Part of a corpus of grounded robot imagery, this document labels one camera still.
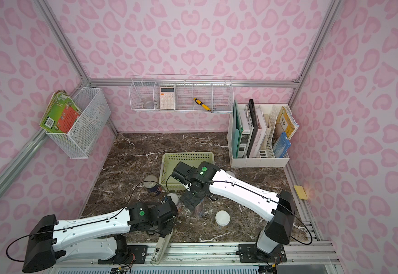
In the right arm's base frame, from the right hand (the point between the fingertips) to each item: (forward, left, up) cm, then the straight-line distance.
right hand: (195, 196), depth 73 cm
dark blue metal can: (+9, +23, -6) cm, 25 cm away
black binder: (+31, -28, +10) cm, 43 cm away
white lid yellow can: (-6, -12, -11) cm, 17 cm away
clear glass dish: (+47, +28, +12) cm, 56 cm away
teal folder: (+27, -19, +12) cm, 35 cm away
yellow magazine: (+41, -48, +3) cm, 63 cm away
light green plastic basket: (+29, +18, -15) cm, 37 cm away
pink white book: (+29, -31, +9) cm, 44 cm away
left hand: (-10, +11, -11) cm, 18 cm away
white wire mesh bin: (+33, +57, +7) cm, 66 cm away
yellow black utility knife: (+51, -1, +9) cm, 52 cm away
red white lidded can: (+1, +10, -6) cm, 11 cm away
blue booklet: (+31, -45, -5) cm, 55 cm away
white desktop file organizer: (+33, -41, -18) cm, 55 cm away
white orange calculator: (+51, +18, +13) cm, 55 cm away
